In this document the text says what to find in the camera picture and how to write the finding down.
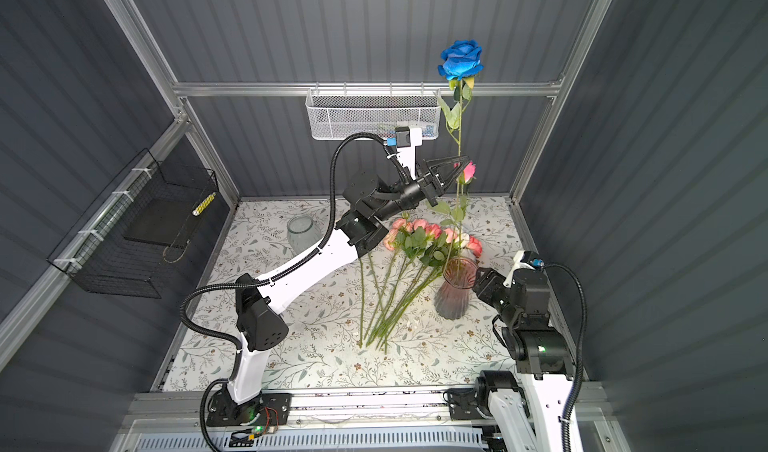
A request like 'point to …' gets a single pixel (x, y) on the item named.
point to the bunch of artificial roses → (414, 257)
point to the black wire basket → (154, 206)
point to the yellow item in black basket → (204, 204)
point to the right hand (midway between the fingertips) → (491, 276)
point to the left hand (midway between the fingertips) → (470, 158)
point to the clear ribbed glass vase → (302, 232)
